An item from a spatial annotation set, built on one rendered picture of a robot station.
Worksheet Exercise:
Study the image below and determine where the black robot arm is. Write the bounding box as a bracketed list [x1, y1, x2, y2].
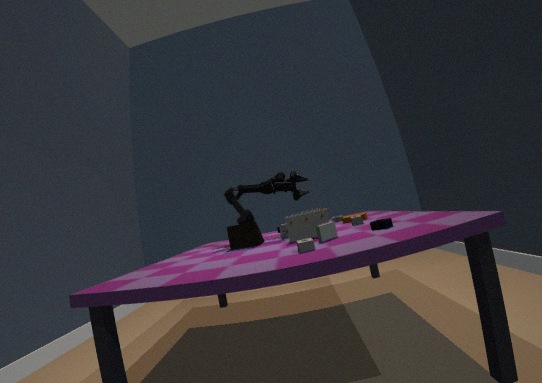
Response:
[225, 172, 285, 225]

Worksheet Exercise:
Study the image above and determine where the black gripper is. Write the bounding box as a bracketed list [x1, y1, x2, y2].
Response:
[282, 171, 310, 201]

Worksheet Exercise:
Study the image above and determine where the orange rectangular block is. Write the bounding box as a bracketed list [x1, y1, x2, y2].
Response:
[342, 213, 367, 223]

